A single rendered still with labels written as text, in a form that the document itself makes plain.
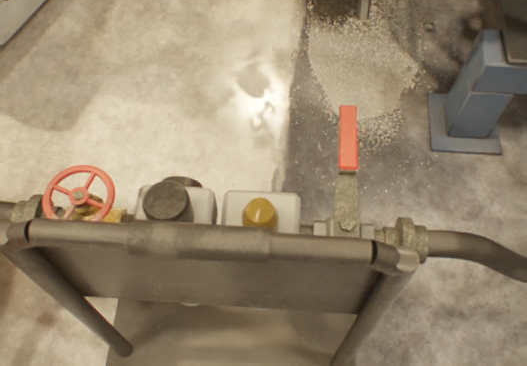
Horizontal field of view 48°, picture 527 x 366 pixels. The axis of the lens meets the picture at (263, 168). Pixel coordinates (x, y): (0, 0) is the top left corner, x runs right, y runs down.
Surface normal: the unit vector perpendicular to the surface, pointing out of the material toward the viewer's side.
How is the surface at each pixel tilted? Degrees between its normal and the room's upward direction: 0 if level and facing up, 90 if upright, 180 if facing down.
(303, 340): 0
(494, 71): 90
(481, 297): 0
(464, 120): 90
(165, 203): 0
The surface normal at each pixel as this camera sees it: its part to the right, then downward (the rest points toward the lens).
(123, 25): 0.00, -0.47
